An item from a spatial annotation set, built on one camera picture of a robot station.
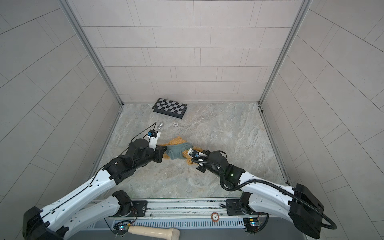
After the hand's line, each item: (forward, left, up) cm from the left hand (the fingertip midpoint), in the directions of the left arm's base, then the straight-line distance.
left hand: (170, 147), depth 75 cm
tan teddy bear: (+3, -5, +1) cm, 6 cm away
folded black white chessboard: (+38, +7, -13) cm, 41 cm away
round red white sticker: (-28, -22, -16) cm, 39 cm away
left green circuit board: (-32, +20, -14) cm, 40 cm away
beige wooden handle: (-34, -3, -11) cm, 36 cm away
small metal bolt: (+25, +12, -15) cm, 31 cm away
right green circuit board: (-30, -39, -16) cm, 52 cm away
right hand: (-3, -11, -3) cm, 12 cm away
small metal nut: (+25, +2, -17) cm, 31 cm away
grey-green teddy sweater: (-3, -3, +2) cm, 5 cm away
